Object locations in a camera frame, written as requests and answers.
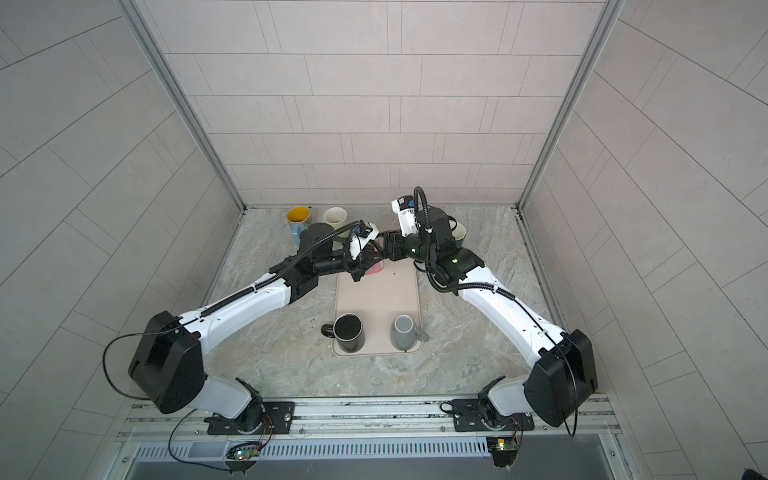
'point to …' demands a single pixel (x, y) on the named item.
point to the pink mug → (376, 269)
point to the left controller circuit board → (241, 457)
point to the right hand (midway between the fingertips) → (377, 238)
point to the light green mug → (335, 216)
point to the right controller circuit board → (503, 449)
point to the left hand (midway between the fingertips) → (390, 251)
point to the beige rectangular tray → (377, 299)
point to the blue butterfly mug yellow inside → (298, 218)
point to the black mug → (347, 329)
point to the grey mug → (404, 332)
